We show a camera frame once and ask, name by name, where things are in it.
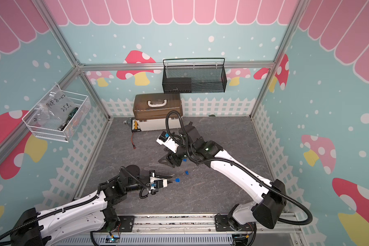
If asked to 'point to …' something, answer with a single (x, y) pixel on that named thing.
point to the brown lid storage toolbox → (153, 106)
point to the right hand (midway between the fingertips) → (163, 155)
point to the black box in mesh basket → (173, 85)
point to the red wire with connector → (132, 136)
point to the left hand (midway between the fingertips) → (170, 178)
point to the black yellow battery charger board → (135, 126)
